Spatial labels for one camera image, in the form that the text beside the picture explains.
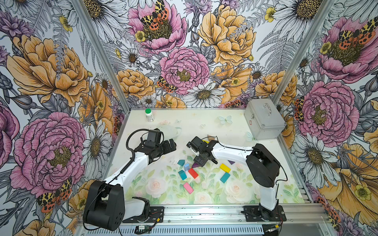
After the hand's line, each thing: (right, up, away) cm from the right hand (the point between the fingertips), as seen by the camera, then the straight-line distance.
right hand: (204, 158), depth 92 cm
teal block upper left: (-14, -2, -1) cm, 14 cm away
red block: (-7, -7, -5) cm, 11 cm away
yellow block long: (0, +13, -20) cm, 24 cm away
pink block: (-9, -14, -9) cm, 19 cm away
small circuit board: (-31, -29, -20) cm, 47 cm away
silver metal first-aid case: (+39, +24, +3) cm, 46 cm away
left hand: (-21, +5, -5) cm, 22 cm away
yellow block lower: (+12, -5, -3) cm, 13 cm away
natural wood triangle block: (+5, +11, +11) cm, 16 cm away
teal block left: (-13, -9, -5) cm, 16 cm away
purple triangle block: (-5, -2, -7) cm, 9 cm away
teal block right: (+12, -10, -5) cm, 16 cm away
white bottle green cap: (-39, +27, +17) cm, 51 cm away
